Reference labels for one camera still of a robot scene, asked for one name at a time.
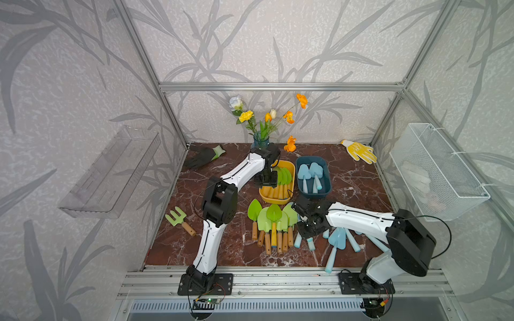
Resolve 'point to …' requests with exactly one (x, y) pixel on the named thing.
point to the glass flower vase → (260, 142)
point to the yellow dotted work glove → (358, 150)
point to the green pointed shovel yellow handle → (274, 212)
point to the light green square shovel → (265, 225)
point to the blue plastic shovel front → (337, 239)
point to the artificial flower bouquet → (270, 122)
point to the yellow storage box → (270, 195)
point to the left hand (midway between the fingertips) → (270, 185)
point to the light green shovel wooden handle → (284, 219)
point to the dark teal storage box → (325, 180)
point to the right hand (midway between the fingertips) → (302, 232)
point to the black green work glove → (199, 156)
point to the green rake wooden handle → (179, 219)
